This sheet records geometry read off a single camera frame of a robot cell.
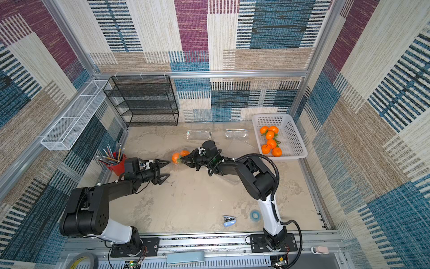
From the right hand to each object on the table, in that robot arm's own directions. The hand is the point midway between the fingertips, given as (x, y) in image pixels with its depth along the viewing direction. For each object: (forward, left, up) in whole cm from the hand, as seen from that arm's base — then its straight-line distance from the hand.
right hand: (182, 160), depth 88 cm
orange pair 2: (+3, +4, -2) cm, 6 cm away
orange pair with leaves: (+27, -49, -7) cm, 56 cm away
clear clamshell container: (+19, -4, -2) cm, 20 cm away
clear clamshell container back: (+26, -31, -10) cm, 42 cm away
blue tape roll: (-25, -36, -12) cm, 45 cm away
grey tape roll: (-40, +37, -9) cm, 55 cm away
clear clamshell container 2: (-5, -27, -12) cm, 30 cm away
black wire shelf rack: (+40, +28, +7) cm, 50 cm away
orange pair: (+15, -51, -6) cm, 53 cm away
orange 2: (+12, -47, -8) cm, 50 cm away
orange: (+10, -54, -9) cm, 56 cm away
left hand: (-3, +6, -3) cm, 7 cm away
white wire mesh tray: (0, +45, +23) cm, 51 cm away
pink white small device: (-39, -59, -8) cm, 71 cm away
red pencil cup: (+1, +37, -4) cm, 37 cm away
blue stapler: (-27, -23, -11) cm, 37 cm away
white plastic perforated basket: (+23, -57, -9) cm, 62 cm away
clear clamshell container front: (-3, +1, 0) cm, 3 cm away
